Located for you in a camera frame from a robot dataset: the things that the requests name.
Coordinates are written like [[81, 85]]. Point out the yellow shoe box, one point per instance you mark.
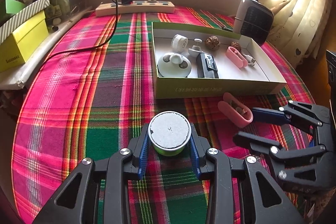
[[23, 41]]

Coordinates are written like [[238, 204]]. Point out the small white knob holder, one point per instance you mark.
[[195, 50]]

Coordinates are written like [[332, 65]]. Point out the green white shallow box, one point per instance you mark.
[[194, 61]]

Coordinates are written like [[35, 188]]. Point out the white panda round holder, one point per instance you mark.
[[174, 65]]

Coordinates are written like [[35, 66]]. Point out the black rectangular device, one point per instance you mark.
[[206, 66]]

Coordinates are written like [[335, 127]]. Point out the white black space heater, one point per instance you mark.
[[253, 20]]

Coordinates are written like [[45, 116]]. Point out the pink clip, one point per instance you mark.
[[236, 57], [238, 113]]

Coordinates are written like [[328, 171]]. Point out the green paper box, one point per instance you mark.
[[9, 8]]

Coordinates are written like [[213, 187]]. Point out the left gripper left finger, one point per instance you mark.
[[76, 199]]

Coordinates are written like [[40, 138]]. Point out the beige power strip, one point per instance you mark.
[[135, 7]]

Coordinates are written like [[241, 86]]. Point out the cream heart curtain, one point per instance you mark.
[[297, 27]]

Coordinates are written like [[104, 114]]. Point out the brown walnut in box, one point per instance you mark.
[[237, 46]]

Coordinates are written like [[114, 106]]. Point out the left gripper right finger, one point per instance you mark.
[[261, 199]]

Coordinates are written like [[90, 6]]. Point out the green bottle white cap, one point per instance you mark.
[[169, 132]]

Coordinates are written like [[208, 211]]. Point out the striped box lid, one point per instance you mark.
[[21, 17]]

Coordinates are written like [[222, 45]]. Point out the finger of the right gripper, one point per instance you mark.
[[256, 145], [269, 116]]

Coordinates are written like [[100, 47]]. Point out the brown walnut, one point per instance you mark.
[[237, 46], [213, 43]]

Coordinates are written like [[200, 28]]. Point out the pink plaid tablecloth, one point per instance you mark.
[[90, 104]]

